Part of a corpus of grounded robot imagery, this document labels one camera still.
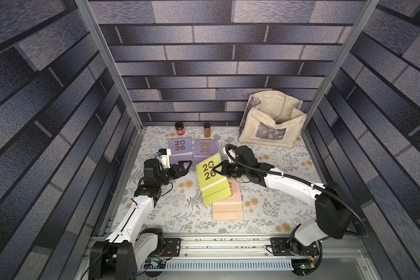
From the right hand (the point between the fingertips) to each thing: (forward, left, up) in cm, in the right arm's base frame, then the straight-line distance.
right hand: (211, 167), depth 80 cm
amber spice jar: (+35, +4, -10) cm, 36 cm away
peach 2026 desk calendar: (-12, -10, -17) cm, 23 cm away
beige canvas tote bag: (+28, -32, +6) cm, 43 cm away
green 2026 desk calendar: (-8, -1, -3) cm, 8 cm away
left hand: (+1, +12, +2) cm, 12 cm away
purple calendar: (+23, +6, -15) cm, 28 cm away
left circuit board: (-36, +24, -17) cm, 47 cm away
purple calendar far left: (+22, +20, -15) cm, 33 cm away
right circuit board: (-36, -38, -18) cm, 55 cm away
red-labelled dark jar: (+35, +22, -10) cm, 43 cm away
